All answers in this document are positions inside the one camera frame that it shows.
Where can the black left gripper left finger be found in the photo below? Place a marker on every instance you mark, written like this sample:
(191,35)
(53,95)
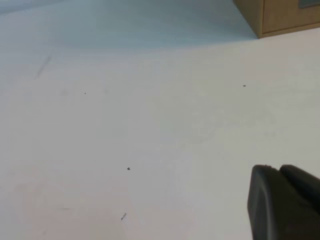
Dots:
(276,210)

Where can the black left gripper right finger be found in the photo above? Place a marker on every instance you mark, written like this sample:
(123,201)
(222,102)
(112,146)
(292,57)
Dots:
(306,184)

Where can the lower brown cardboard shoebox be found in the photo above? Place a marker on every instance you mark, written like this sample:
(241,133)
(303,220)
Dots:
(269,18)

